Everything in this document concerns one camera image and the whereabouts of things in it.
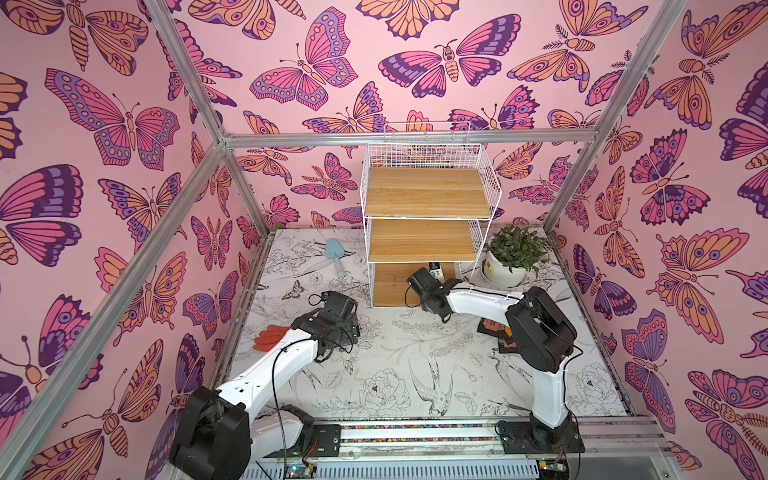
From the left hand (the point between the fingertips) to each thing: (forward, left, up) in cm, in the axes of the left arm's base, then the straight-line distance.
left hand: (343, 330), depth 86 cm
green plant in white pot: (+19, -50, +12) cm, 55 cm away
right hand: (+13, -28, -3) cm, 31 cm away
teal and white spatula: (+36, +8, -5) cm, 37 cm away
